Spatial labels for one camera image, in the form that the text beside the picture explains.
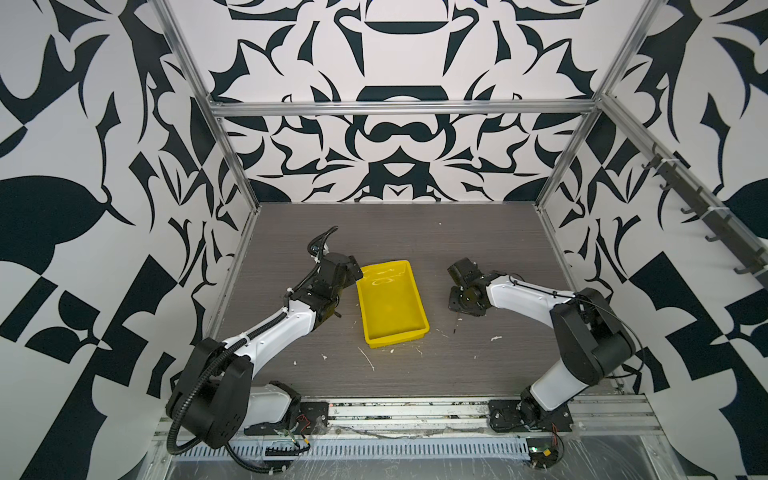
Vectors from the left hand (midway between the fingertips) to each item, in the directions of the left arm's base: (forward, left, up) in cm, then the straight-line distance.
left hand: (344, 259), depth 86 cm
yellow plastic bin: (-8, -14, -14) cm, 21 cm away
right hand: (-8, -34, -13) cm, 37 cm away
